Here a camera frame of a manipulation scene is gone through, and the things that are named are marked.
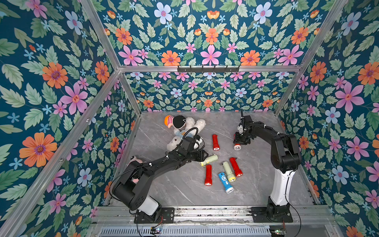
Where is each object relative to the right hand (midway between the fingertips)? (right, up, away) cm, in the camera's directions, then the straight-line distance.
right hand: (240, 140), depth 101 cm
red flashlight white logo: (-3, -4, -5) cm, 7 cm away
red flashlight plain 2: (-23, -21, -17) cm, 35 cm away
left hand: (-23, -7, -14) cm, 28 cm away
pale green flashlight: (-21, -11, -8) cm, 25 cm away
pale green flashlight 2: (-10, -19, -17) cm, 27 cm away
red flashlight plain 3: (-5, -17, -13) cm, 22 cm away
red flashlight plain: (-17, -3, -3) cm, 18 cm away
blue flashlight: (-12, -24, -19) cm, 33 cm away
